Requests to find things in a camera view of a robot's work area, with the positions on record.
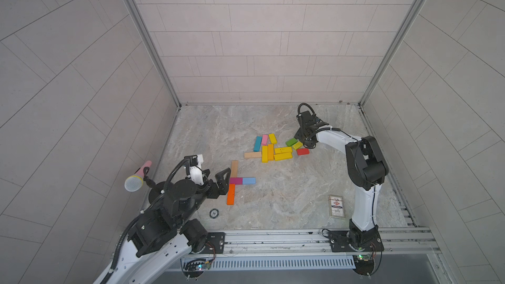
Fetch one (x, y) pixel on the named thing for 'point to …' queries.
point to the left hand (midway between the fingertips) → (225, 170)
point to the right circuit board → (364, 264)
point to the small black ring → (214, 213)
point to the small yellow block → (273, 139)
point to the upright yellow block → (264, 154)
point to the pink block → (265, 139)
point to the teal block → (257, 143)
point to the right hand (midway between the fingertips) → (299, 136)
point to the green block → (291, 142)
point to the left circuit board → (195, 268)
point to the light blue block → (248, 181)
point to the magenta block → (237, 181)
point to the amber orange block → (270, 152)
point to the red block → (303, 151)
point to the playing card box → (336, 206)
